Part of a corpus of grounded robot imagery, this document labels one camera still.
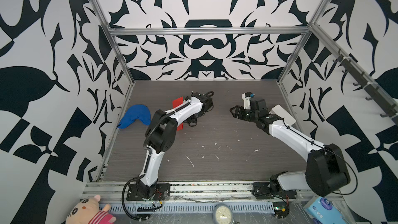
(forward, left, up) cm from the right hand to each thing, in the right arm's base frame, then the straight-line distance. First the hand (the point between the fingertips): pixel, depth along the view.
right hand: (233, 109), depth 86 cm
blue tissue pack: (-45, -32, -11) cm, 56 cm away
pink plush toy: (-44, +64, -6) cm, 78 cm away
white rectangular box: (+4, -30, -10) cm, 32 cm away
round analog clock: (-46, +10, -11) cm, 48 cm away
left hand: (-1, +27, -5) cm, 28 cm away
